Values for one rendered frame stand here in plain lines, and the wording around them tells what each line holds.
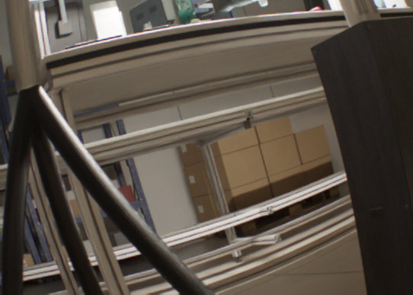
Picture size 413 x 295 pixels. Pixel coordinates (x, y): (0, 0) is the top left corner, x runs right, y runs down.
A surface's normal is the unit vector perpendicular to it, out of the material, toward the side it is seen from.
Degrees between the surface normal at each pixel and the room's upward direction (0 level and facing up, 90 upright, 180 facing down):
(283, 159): 90
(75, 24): 98
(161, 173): 90
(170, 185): 90
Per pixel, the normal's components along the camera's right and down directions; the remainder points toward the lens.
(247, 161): 0.43, -0.19
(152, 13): -0.65, 0.13
